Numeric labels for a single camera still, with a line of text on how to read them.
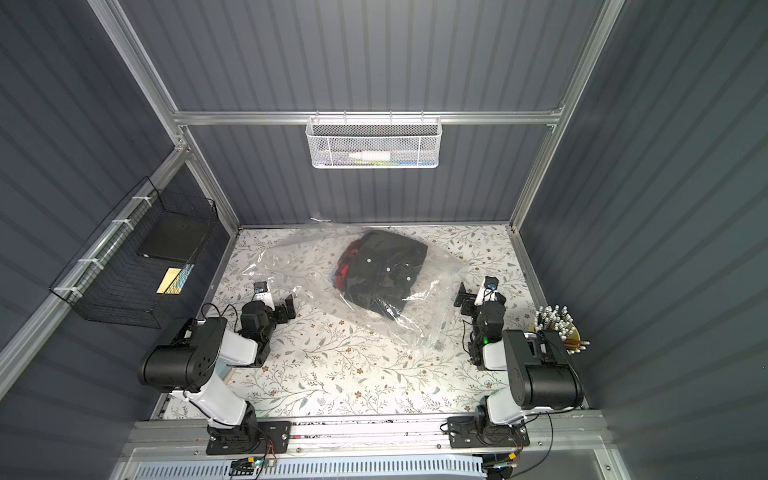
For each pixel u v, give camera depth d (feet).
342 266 3.33
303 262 3.56
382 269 3.06
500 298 2.76
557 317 2.42
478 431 2.21
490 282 2.54
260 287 2.71
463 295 2.75
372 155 2.97
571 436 2.43
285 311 2.92
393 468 2.53
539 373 1.48
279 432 2.42
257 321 2.42
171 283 2.11
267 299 2.76
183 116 2.91
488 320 2.23
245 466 2.37
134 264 2.41
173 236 2.71
